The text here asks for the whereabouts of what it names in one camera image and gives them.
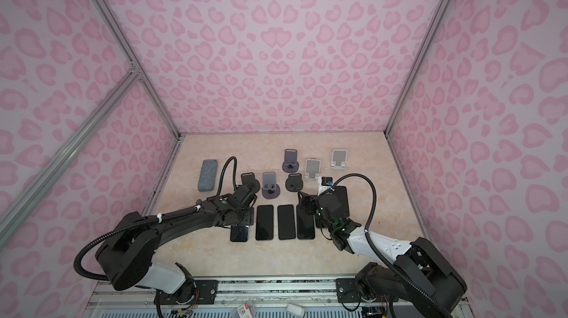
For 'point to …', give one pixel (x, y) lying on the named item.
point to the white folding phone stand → (312, 168)
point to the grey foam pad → (208, 176)
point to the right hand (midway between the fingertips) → (307, 191)
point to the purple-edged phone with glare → (264, 224)
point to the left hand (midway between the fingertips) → (246, 214)
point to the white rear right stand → (339, 160)
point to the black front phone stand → (294, 183)
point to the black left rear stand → (249, 180)
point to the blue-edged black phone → (305, 229)
